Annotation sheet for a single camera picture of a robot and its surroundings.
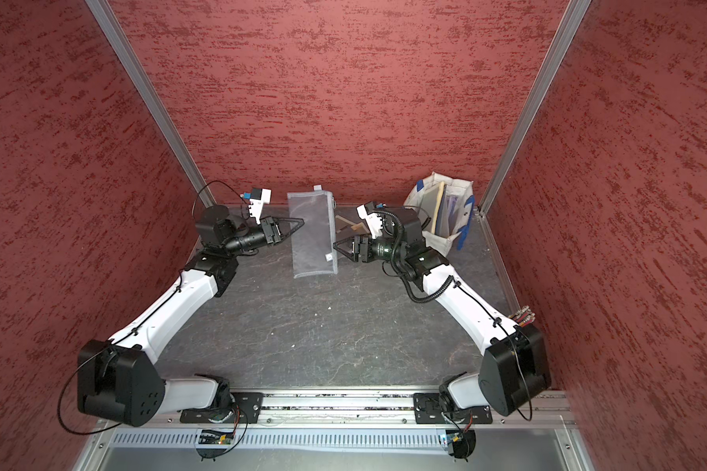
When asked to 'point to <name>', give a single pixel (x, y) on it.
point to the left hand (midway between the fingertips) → (302, 228)
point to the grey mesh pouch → (313, 233)
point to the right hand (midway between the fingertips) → (340, 251)
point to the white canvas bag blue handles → (445, 206)
